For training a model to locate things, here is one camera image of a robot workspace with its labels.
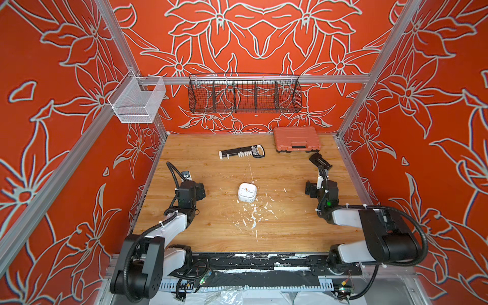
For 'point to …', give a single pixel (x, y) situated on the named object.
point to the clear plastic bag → (220, 295)
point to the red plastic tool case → (296, 139)
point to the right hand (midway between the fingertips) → (319, 179)
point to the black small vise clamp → (319, 161)
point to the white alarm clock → (247, 192)
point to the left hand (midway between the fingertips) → (191, 184)
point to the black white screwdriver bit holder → (257, 150)
